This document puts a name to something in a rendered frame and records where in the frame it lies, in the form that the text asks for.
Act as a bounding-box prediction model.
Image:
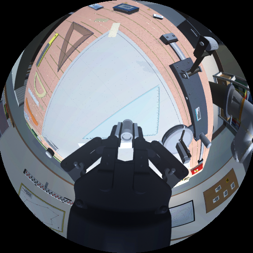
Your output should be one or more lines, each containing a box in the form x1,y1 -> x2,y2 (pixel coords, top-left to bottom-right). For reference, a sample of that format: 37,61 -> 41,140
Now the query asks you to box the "clear blue set square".
82,85 -> 161,140

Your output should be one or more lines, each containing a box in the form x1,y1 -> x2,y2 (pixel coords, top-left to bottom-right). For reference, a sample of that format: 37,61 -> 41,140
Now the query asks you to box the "dark cabinet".
13,49 -> 33,94

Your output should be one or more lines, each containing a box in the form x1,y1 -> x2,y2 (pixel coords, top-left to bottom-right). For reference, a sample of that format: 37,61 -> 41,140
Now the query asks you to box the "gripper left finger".
60,121 -> 122,181

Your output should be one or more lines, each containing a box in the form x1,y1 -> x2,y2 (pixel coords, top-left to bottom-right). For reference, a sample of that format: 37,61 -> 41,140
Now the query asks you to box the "beige masking tape strip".
107,22 -> 121,38

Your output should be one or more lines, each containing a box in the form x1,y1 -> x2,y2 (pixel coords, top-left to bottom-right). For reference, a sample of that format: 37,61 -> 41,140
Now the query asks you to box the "purple wall poster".
0,98 -> 11,139

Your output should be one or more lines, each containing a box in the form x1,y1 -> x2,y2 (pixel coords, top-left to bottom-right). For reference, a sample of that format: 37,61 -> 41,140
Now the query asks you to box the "dark rail end bracket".
159,33 -> 179,45

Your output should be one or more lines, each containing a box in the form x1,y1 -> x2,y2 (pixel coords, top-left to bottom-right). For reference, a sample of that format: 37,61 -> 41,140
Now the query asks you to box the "black brake lever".
181,35 -> 220,79

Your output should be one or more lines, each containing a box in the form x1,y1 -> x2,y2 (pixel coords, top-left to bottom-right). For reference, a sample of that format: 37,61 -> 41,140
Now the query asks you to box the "white drafting blade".
78,141 -> 190,187

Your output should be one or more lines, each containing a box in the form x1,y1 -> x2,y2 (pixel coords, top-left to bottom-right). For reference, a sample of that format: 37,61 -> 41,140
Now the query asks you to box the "black head lever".
175,130 -> 192,164

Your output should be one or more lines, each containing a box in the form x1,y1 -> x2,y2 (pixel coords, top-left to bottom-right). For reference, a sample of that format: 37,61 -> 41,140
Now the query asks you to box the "yellow and grey knife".
36,33 -> 59,68

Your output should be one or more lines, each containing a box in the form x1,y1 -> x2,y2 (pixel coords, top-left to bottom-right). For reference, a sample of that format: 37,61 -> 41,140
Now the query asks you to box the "brown tinted set square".
57,21 -> 94,73

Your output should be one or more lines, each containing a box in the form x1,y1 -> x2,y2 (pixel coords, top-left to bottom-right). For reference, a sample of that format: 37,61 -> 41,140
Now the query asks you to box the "wall pen rack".
23,168 -> 75,206

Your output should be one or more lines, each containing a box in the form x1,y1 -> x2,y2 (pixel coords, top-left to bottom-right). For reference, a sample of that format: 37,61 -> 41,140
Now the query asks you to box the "dark grey cupboard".
175,15 -> 201,39

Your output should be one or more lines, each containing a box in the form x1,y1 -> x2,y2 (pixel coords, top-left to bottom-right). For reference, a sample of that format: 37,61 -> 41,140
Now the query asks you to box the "dark framed drawing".
169,199 -> 195,228

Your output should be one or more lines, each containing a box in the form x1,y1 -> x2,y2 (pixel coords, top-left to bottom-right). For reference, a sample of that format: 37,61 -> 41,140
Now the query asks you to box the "cork notice board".
202,168 -> 239,214

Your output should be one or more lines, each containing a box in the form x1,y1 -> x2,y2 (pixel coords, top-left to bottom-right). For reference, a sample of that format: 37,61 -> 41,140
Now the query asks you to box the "white protractor head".
161,124 -> 194,155

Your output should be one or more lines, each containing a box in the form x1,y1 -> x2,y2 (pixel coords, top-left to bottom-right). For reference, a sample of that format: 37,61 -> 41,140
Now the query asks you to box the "yellow framed poster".
18,182 -> 66,233

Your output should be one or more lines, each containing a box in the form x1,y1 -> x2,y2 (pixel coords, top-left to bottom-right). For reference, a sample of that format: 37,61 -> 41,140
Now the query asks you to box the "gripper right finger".
133,122 -> 189,181

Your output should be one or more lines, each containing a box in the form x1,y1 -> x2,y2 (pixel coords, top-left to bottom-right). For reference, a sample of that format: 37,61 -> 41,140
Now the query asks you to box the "blue framed tray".
112,3 -> 134,15

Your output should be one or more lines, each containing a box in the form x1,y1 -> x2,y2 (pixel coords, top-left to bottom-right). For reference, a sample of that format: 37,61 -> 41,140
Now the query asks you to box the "grey knurled knob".
120,119 -> 135,142

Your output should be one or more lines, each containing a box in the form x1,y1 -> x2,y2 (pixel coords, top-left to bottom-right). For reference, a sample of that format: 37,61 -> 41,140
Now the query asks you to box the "grey knurled carriage handle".
199,132 -> 212,148

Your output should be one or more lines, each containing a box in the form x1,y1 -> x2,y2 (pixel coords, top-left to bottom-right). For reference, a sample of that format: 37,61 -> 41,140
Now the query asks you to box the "white scale ruler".
27,87 -> 40,107

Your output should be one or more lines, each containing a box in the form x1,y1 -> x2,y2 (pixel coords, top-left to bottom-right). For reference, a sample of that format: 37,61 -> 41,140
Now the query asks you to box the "yellow protractor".
33,70 -> 47,99

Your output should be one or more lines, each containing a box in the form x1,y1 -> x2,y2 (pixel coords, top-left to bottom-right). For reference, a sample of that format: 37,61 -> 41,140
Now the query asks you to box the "white drawing sheet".
42,31 -> 184,159

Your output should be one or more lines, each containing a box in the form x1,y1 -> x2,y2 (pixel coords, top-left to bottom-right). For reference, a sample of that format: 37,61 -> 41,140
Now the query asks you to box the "orange ruler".
25,98 -> 39,127

